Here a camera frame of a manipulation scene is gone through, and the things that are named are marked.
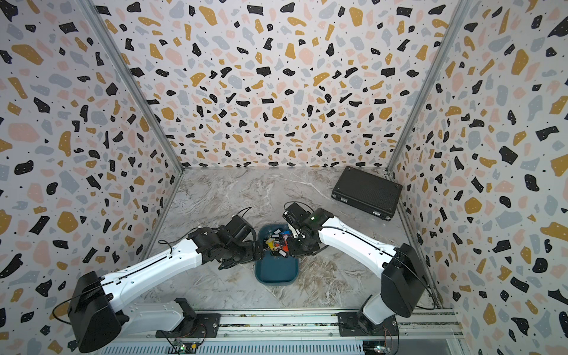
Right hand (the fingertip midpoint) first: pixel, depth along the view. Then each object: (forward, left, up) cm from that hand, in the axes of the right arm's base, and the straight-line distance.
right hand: (293, 254), depth 79 cm
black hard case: (+34, -39, -9) cm, 53 cm away
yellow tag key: (+9, +10, -9) cm, 17 cm away
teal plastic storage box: (-2, +7, -11) cm, 13 cm away
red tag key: (+8, +4, -11) cm, 14 cm away
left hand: (-1, +12, +1) cm, 12 cm away
